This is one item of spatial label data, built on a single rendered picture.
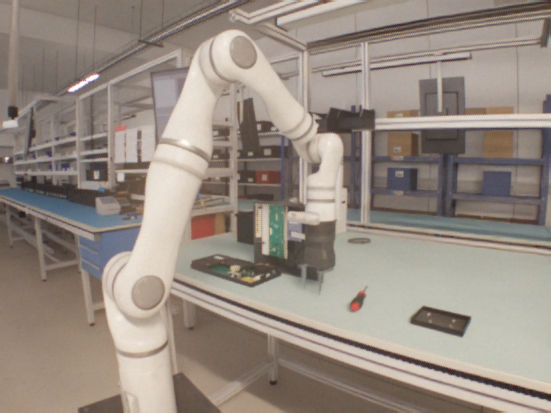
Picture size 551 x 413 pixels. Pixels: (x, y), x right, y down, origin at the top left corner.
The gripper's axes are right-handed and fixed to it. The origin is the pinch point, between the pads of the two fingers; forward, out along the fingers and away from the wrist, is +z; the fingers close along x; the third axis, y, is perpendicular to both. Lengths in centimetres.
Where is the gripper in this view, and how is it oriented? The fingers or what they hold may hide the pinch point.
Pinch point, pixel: (311, 291)
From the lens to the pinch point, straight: 84.0
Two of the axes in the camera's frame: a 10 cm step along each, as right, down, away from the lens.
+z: 0.0, 9.9, 1.2
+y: 7.5, -0.8, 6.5
